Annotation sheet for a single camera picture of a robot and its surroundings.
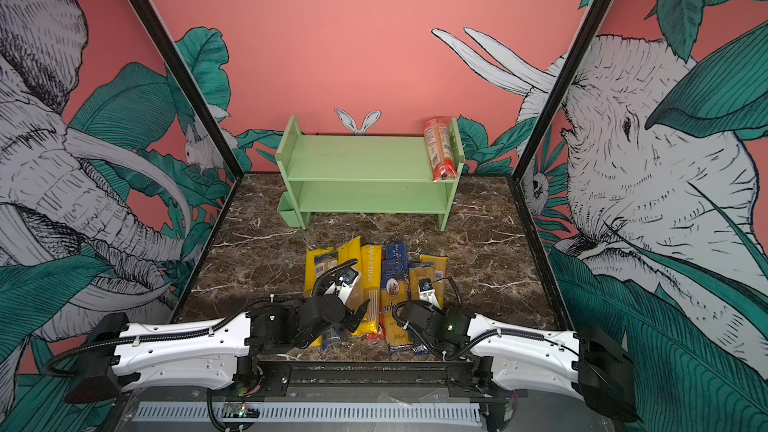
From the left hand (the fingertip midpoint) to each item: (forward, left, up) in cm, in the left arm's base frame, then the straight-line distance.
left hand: (356, 290), depth 73 cm
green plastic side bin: (+35, +27, -11) cm, 45 cm away
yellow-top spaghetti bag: (+16, +4, -10) cm, 19 cm away
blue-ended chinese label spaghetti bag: (+11, -18, -12) cm, 24 cm away
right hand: (-4, -16, -12) cm, 21 cm away
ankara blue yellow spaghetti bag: (+4, -10, -10) cm, 15 cm away
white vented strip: (-24, +9, -16) cm, 30 cm away
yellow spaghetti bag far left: (+11, +16, -14) cm, 24 cm away
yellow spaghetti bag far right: (+13, -25, -15) cm, 32 cm away
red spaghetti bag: (-7, -6, -13) cm, 16 cm away
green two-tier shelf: (+31, -2, +9) cm, 33 cm away
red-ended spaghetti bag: (+41, -25, +15) cm, 50 cm away
